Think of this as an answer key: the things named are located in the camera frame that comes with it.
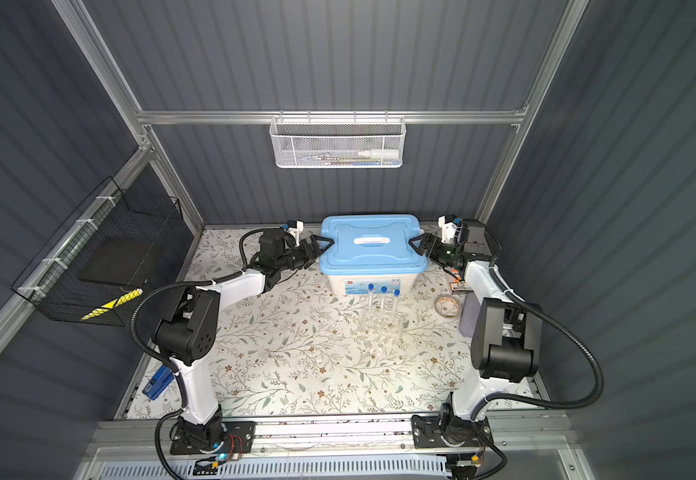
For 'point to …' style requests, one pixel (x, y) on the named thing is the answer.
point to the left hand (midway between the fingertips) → (330, 245)
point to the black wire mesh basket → (52, 284)
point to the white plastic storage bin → (358, 284)
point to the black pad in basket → (119, 260)
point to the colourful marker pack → (459, 284)
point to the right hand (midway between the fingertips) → (421, 246)
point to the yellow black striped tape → (114, 303)
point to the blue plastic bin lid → (372, 245)
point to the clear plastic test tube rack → (380, 326)
